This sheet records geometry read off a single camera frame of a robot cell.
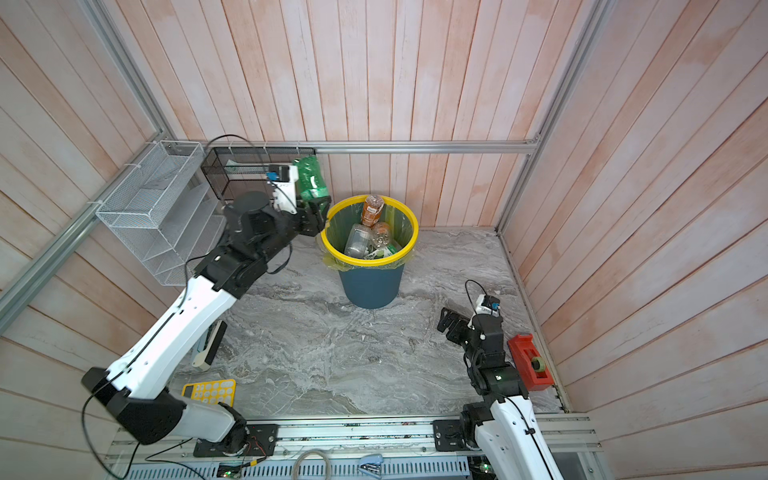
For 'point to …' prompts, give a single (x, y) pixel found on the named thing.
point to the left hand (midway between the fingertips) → (323, 204)
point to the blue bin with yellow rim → (373, 289)
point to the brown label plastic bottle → (381, 235)
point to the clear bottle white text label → (357, 244)
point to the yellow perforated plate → (211, 392)
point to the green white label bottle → (377, 253)
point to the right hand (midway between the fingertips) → (456, 314)
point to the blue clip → (371, 468)
